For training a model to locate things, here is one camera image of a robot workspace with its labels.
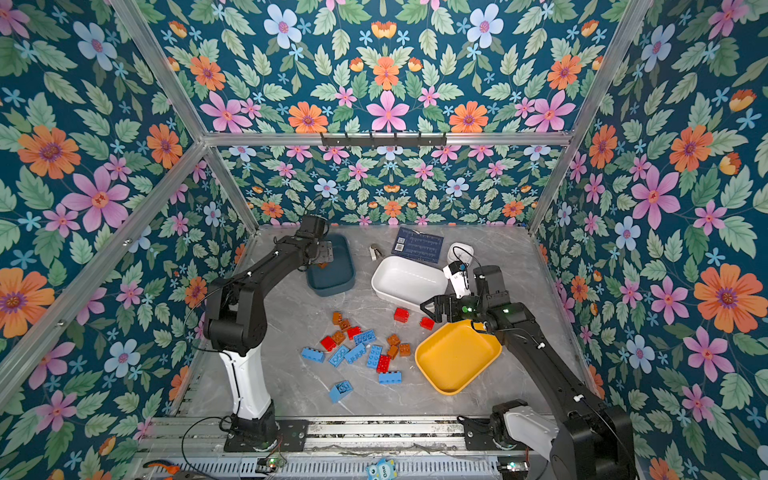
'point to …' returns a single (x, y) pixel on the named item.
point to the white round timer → (457, 252)
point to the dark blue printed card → (417, 245)
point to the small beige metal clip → (373, 252)
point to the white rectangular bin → (408, 281)
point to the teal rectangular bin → (337, 277)
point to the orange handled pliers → (171, 467)
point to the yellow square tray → (455, 355)
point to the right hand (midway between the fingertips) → (434, 301)
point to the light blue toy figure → (384, 469)
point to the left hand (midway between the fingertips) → (319, 244)
